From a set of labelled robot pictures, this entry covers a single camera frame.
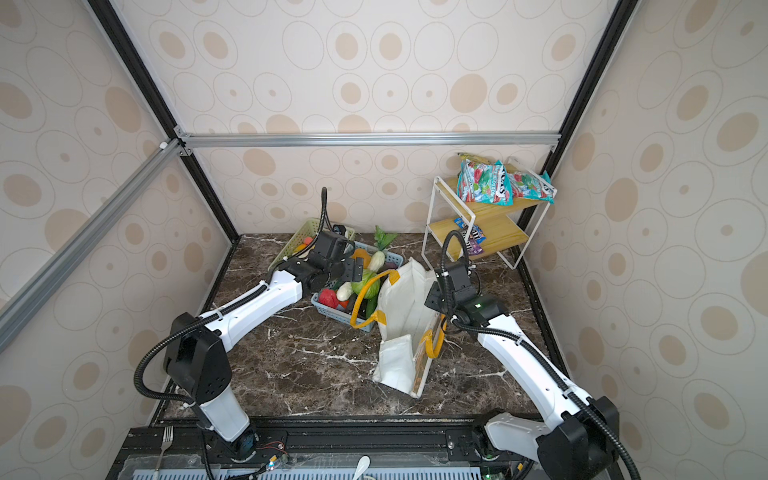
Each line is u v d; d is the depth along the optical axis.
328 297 0.92
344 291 0.94
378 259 1.03
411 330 0.94
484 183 0.81
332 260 0.67
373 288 0.92
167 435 0.76
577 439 0.38
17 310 0.51
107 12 0.67
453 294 0.57
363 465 0.70
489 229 1.02
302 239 1.13
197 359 0.45
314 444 0.75
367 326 0.92
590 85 0.79
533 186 0.84
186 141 0.90
